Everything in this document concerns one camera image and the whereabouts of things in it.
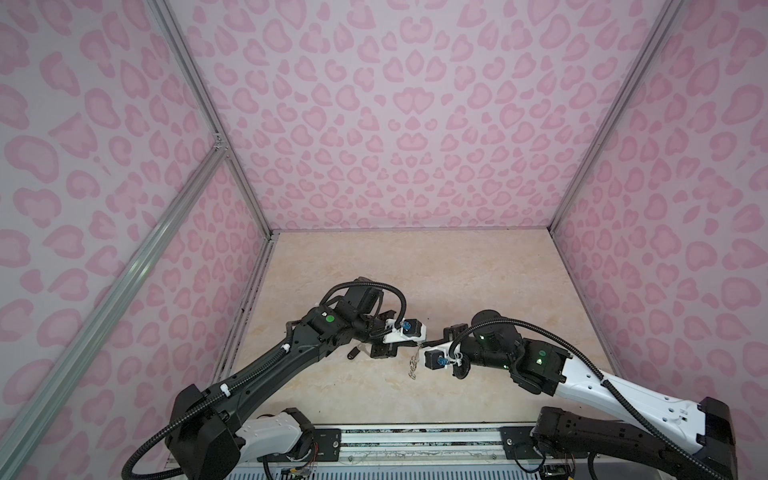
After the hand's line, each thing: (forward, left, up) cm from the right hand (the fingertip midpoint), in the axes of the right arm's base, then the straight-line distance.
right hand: (428, 338), depth 69 cm
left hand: (+2, +3, -1) cm, 4 cm away
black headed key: (+4, +21, -21) cm, 30 cm away
